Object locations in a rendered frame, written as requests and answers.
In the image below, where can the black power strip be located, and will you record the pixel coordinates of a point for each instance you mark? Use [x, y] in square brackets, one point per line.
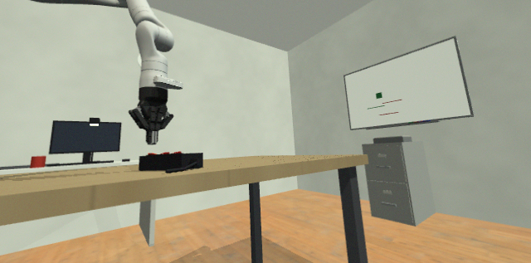
[171, 162]

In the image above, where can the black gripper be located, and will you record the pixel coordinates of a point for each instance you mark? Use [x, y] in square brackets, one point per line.
[148, 98]

